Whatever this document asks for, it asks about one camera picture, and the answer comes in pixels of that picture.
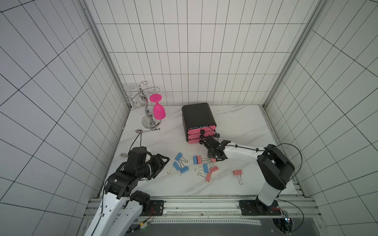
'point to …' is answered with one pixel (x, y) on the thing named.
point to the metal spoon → (140, 131)
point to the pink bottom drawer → (194, 141)
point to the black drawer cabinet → (198, 121)
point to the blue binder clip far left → (175, 166)
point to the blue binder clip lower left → (184, 169)
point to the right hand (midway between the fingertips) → (208, 153)
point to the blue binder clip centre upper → (195, 160)
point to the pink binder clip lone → (237, 172)
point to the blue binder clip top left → (178, 157)
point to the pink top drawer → (210, 128)
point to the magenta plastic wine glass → (159, 110)
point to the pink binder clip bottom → (207, 176)
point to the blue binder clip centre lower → (205, 168)
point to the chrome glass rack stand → (148, 122)
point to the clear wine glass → (138, 102)
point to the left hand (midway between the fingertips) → (165, 165)
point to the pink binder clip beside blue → (200, 159)
